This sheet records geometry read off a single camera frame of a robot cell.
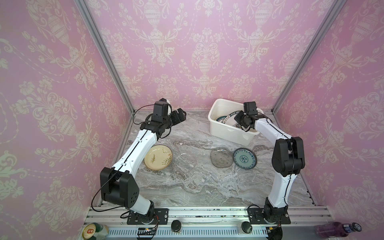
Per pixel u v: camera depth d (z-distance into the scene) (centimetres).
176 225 64
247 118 76
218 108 106
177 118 72
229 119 106
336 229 66
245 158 95
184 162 94
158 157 95
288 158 52
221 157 95
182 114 73
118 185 42
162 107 61
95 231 62
